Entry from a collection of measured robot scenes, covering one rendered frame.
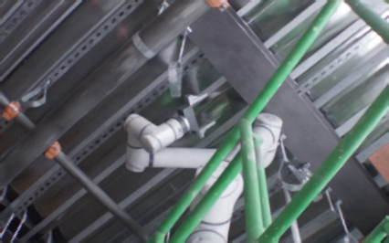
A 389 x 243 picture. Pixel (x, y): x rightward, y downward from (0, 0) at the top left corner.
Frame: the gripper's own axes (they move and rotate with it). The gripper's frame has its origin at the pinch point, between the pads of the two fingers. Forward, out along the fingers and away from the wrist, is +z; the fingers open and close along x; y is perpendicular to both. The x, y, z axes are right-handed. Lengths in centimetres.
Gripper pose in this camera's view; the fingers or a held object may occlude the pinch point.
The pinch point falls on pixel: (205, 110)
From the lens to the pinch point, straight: 235.5
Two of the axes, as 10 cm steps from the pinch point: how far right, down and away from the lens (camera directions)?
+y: 6.5, 1.4, -7.5
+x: -2.5, -8.9, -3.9
